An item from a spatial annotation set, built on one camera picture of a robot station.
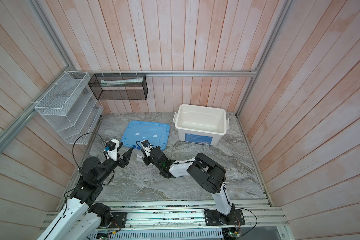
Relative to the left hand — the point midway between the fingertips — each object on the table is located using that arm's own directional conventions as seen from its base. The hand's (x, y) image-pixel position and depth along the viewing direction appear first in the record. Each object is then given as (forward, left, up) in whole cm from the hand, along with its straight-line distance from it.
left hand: (127, 148), depth 72 cm
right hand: (+8, -4, -14) cm, 16 cm away
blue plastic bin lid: (+27, -9, -23) cm, 37 cm away
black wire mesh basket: (+50, +17, +1) cm, 53 cm away
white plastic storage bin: (+34, -42, -23) cm, 59 cm away
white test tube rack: (+6, -1, -22) cm, 23 cm away
